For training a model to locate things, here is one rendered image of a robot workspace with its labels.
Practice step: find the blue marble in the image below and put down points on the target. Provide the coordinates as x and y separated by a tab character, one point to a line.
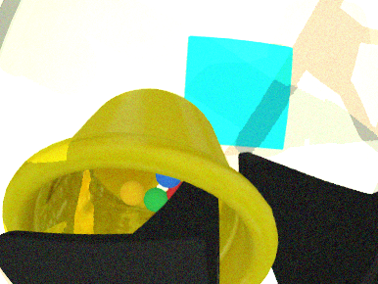
167	182

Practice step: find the yellow ball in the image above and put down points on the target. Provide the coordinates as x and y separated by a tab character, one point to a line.
132	193

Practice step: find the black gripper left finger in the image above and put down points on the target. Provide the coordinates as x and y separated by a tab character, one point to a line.
178	245

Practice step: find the yellow cup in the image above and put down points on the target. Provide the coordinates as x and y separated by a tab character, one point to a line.
72	186

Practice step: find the green marble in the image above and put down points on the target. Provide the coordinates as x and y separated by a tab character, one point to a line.
155	199

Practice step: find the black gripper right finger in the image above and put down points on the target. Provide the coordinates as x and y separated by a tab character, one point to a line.
328	234

